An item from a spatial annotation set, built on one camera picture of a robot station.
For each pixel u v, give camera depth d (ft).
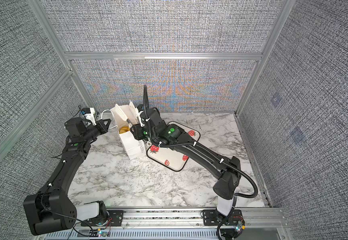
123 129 2.96
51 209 1.34
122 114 2.23
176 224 2.40
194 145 1.54
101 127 2.27
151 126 1.69
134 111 2.40
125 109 2.57
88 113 2.28
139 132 2.01
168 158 3.11
